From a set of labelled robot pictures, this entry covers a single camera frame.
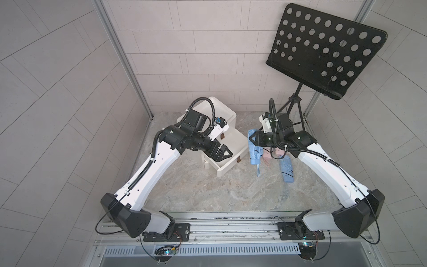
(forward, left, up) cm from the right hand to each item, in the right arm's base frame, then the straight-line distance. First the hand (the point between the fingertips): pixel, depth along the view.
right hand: (251, 137), depth 75 cm
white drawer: (+8, +5, -14) cm, 17 cm away
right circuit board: (-41, -19, -26) cm, 52 cm away
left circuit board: (-39, +39, -21) cm, 59 cm away
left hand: (-8, +12, +5) cm, 15 cm away
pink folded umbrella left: (-11, -5, +5) cm, 14 cm away
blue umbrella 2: (-6, -21, -21) cm, 30 cm away
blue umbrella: (-8, -1, 0) cm, 8 cm away
